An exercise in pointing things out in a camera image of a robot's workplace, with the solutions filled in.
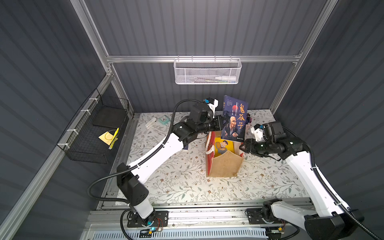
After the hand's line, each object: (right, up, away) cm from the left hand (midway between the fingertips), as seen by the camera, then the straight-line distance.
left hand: (231, 122), depth 65 cm
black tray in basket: (-63, +3, +16) cm, 65 cm away
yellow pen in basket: (-55, -11, +3) cm, 56 cm away
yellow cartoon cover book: (+1, -14, +28) cm, 31 cm away
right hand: (+9, -13, +8) cm, 18 cm away
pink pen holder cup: (+20, +3, +33) cm, 39 cm away
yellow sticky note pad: (-60, -8, +9) cm, 61 cm away
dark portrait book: (+3, +2, +5) cm, 6 cm away
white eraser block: (-49, +1, +45) cm, 66 cm away
